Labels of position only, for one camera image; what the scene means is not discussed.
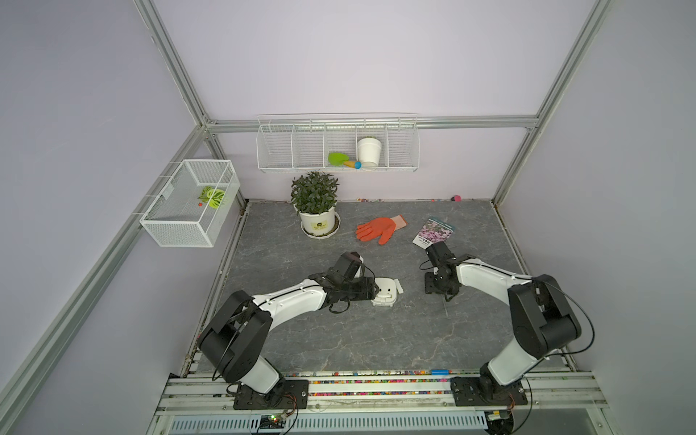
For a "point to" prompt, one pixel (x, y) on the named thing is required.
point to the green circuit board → (271, 421)
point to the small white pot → (370, 151)
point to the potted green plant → (314, 197)
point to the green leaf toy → (211, 196)
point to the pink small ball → (458, 198)
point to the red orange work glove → (383, 227)
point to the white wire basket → (191, 209)
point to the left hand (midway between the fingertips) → (372, 292)
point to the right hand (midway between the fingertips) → (434, 285)
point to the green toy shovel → (338, 159)
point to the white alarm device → (386, 294)
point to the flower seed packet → (432, 231)
